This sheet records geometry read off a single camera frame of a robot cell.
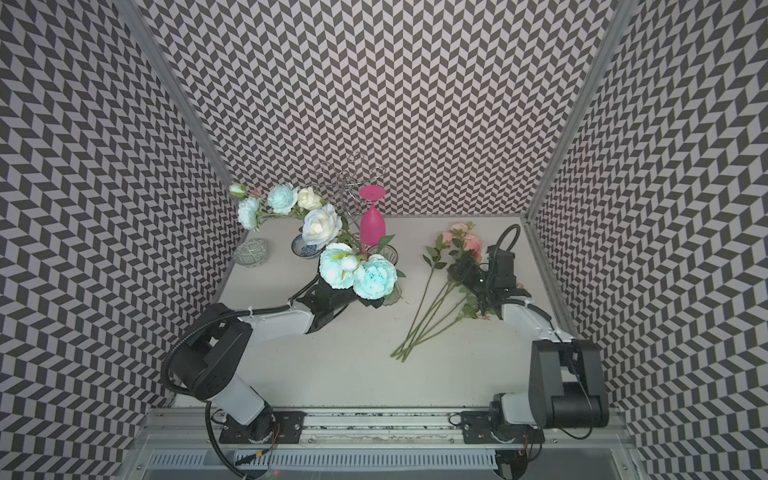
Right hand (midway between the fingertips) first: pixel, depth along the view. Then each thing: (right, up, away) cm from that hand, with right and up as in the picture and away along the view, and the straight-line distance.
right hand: (457, 276), depth 89 cm
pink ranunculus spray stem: (-4, -9, +5) cm, 11 cm away
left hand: (-23, -1, -1) cm, 23 cm away
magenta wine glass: (-25, +15, -4) cm, 30 cm away
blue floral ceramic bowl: (-53, +8, +18) cm, 57 cm away
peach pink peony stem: (+3, -10, +1) cm, 11 cm away
